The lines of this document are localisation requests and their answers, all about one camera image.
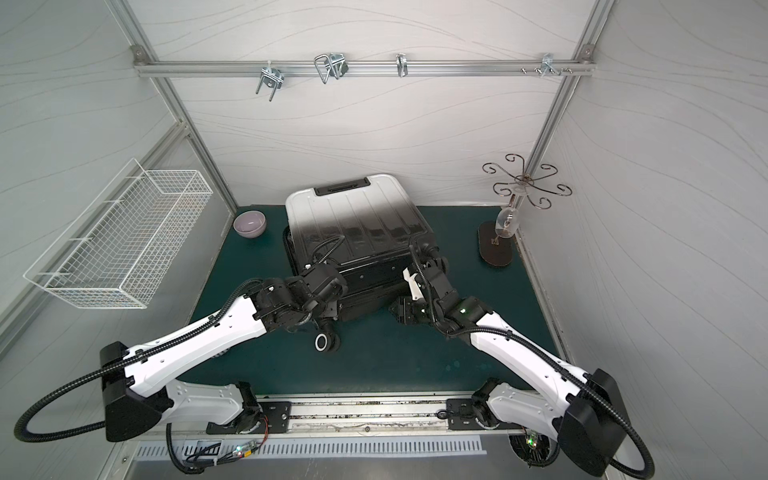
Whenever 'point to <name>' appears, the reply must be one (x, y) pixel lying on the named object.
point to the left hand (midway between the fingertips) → (334, 300)
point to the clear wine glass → (507, 223)
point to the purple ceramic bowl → (249, 224)
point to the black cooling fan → (534, 448)
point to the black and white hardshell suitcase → (368, 231)
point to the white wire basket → (118, 252)
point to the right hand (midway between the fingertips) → (395, 307)
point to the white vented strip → (433, 446)
